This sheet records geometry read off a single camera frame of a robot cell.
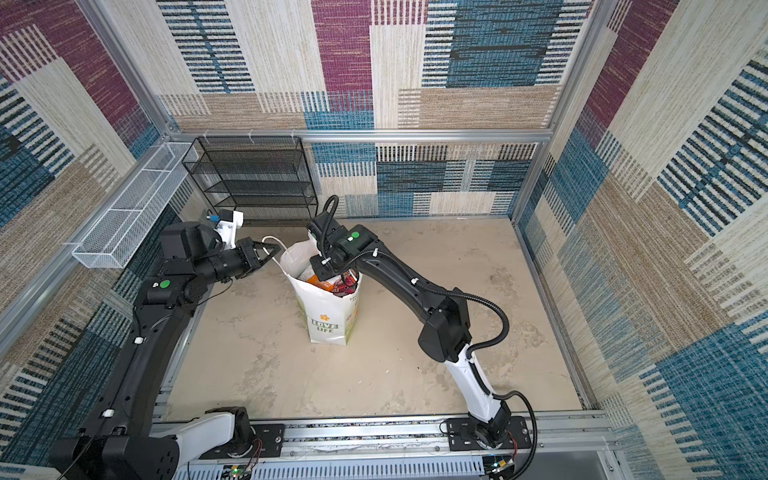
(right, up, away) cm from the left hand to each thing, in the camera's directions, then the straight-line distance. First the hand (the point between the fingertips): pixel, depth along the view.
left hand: (279, 243), depth 69 cm
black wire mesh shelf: (-19, +24, +39) cm, 50 cm away
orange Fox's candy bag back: (+10, -11, +8) cm, 17 cm away
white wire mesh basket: (-39, +2, +2) cm, 39 cm away
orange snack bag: (+7, -9, +4) cm, 12 cm away
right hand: (+8, -8, +13) cm, 17 cm away
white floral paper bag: (+10, -18, +7) cm, 22 cm away
